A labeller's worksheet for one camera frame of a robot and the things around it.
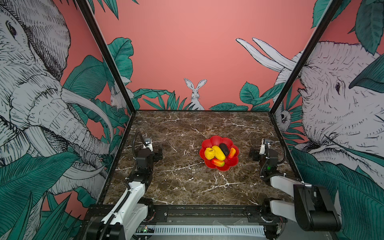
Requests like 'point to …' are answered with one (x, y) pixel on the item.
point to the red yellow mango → (218, 163)
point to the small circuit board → (145, 229)
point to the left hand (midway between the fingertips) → (149, 144)
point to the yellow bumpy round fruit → (209, 153)
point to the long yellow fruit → (218, 153)
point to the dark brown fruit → (223, 147)
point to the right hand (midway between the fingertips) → (258, 144)
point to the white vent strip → (255, 231)
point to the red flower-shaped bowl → (216, 140)
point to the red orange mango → (232, 152)
